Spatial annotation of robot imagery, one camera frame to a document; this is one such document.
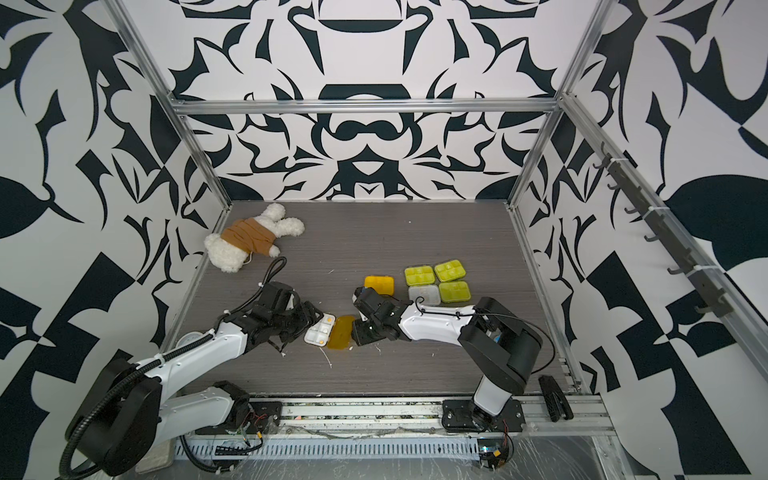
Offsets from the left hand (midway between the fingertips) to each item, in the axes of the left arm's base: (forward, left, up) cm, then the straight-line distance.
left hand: (317, 314), depth 87 cm
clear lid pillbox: (+6, -34, -3) cm, 35 cm away
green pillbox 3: (+7, -42, -3) cm, 43 cm away
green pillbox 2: (+15, -41, -3) cm, 44 cm away
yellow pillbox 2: (-4, -4, -3) cm, 7 cm away
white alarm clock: (-6, +34, 0) cm, 35 cm away
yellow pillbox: (+10, -19, -3) cm, 22 cm away
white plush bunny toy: (+21, +29, +4) cm, 36 cm away
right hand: (-4, -11, -2) cm, 12 cm away
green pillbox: (+14, -31, -3) cm, 34 cm away
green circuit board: (-34, -44, -4) cm, 56 cm away
